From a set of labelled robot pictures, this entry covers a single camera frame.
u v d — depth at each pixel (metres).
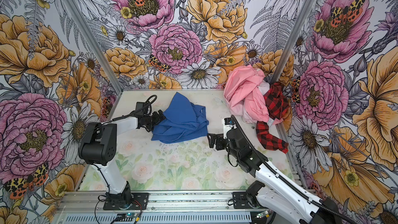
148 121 0.87
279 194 0.48
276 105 0.95
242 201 0.73
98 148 0.50
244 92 0.99
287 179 0.48
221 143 0.68
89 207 0.76
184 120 0.95
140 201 0.73
